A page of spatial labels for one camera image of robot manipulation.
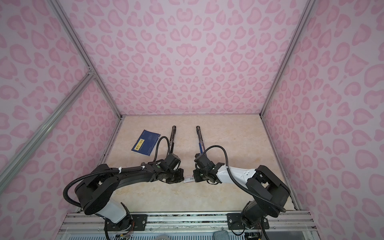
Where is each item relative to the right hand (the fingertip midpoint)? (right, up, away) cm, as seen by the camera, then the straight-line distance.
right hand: (195, 175), depth 86 cm
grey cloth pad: (+12, -21, -19) cm, 31 cm away
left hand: (-5, -1, -1) cm, 5 cm away
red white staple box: (-4, -2, 0) cm, 5 cm away
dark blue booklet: (-34, +17, +18) cm, 42 cm away
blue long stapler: (+3, +19, +17) cm, 26 cm away
